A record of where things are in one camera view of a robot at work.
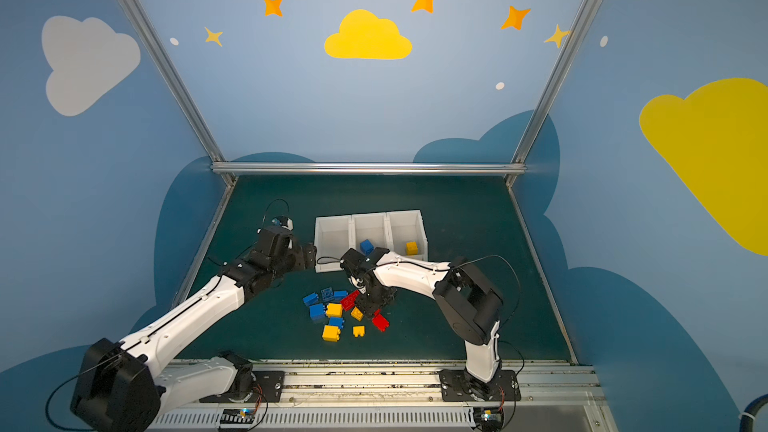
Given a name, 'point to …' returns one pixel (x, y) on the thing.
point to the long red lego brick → (349, 301)
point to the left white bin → (334, 236)
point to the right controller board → (488, 419)
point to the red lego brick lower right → (380, 321)
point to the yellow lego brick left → (334, 310)
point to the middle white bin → (374, 227)
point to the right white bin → (406, 234)
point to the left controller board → (237, 419)
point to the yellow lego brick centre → (357, 313)
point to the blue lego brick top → (366, 247)
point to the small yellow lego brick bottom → (359, 330)
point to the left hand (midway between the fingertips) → (301, 248)
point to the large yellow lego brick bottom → (331, 333)
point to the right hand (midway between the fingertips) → (378, 303)
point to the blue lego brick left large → (317, 311)
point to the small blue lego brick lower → (337, 321)
